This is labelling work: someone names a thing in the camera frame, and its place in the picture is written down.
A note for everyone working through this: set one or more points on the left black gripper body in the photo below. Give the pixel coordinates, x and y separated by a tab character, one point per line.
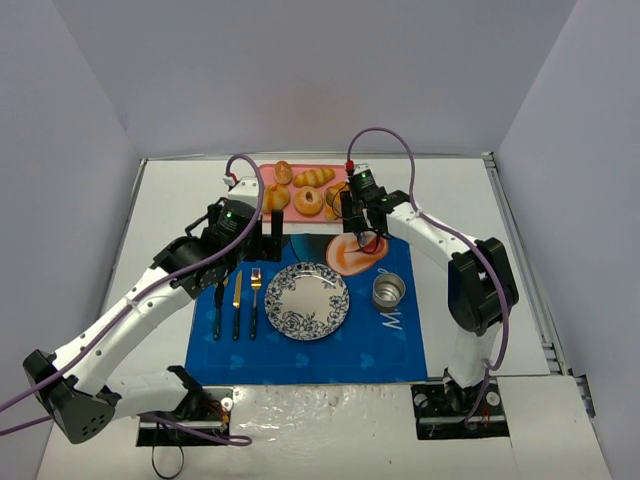
270	240

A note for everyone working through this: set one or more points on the blue cartoon placemat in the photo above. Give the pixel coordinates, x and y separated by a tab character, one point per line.
369	347

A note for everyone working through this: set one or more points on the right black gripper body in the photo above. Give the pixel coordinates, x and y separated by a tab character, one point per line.
363	220

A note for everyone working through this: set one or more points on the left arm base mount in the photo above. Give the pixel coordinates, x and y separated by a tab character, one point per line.
210	414

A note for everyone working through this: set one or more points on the aluminium rail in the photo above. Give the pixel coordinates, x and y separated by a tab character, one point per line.
542	316

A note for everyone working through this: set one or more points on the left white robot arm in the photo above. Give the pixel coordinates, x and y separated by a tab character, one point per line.
75	384

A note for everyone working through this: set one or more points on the round striped bun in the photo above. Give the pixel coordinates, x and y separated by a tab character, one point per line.
276	197

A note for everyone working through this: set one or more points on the blue floral plate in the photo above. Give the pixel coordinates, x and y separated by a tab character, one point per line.
307	301

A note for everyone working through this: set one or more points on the metal cup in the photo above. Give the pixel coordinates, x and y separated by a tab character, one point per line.
388	291

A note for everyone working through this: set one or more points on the small round bun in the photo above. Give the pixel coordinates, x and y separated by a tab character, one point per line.
283	173

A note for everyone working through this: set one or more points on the pink tray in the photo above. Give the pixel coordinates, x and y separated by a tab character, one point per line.
290	214

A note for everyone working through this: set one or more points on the gold knife green handle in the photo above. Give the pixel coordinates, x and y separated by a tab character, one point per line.
237	305

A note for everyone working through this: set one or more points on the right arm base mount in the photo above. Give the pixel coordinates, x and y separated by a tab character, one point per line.
443	411

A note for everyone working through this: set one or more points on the gold fork green handle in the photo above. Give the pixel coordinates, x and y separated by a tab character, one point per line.
256	283

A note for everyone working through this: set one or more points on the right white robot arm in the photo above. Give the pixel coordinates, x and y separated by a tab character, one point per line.
481	288

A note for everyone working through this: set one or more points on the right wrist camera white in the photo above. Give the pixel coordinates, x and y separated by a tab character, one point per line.
355	168

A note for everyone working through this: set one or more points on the striped croissant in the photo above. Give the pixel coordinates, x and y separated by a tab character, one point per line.
314	177
332	200

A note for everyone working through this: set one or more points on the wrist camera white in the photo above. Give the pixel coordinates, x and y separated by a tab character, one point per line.
244	189
355	168

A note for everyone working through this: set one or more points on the gold spoon green handle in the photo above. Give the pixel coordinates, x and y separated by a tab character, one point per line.
218	303

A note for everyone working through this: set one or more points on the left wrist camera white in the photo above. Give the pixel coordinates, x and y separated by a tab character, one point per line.
244	189

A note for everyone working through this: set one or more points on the sugared donut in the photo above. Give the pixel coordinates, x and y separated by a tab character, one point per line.
308	201

